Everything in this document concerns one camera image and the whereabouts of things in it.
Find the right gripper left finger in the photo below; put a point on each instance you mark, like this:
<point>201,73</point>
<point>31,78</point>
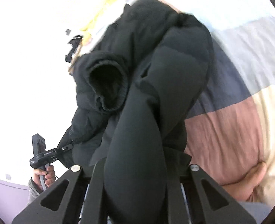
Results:
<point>78,196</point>

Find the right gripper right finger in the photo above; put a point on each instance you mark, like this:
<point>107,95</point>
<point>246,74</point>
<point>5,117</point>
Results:
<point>192,196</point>

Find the black puffer jacket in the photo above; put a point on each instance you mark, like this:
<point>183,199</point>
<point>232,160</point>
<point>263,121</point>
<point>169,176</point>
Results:
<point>133,92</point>

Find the black clothes on nightstand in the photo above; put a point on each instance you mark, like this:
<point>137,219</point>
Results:
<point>74,42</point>

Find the left hand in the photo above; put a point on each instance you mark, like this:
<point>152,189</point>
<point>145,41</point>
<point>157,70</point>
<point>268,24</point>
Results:
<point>49,175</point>

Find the blue jeans legs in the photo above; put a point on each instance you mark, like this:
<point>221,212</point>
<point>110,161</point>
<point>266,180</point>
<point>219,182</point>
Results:
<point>258,210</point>

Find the plaid bed quilt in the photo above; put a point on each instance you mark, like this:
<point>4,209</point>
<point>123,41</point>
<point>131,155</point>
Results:
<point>230,130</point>

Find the yellow pillow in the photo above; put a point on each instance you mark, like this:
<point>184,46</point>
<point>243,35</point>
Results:
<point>87,30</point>

